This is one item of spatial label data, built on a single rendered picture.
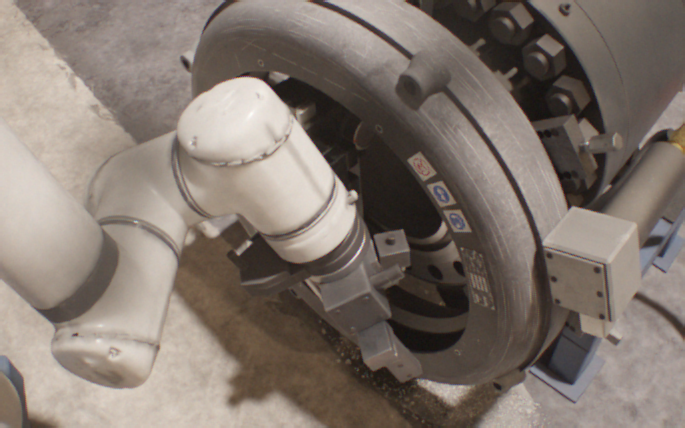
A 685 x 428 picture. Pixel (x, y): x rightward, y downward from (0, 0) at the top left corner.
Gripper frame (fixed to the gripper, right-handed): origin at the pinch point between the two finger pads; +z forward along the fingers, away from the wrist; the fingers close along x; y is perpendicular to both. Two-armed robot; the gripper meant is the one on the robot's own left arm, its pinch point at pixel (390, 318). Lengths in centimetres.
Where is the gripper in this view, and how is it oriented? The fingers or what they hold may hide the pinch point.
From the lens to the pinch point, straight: 80.3
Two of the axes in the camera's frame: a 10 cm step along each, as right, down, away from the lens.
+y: 8.7, -4.4, -2.2
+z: 4.7, 6.1, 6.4
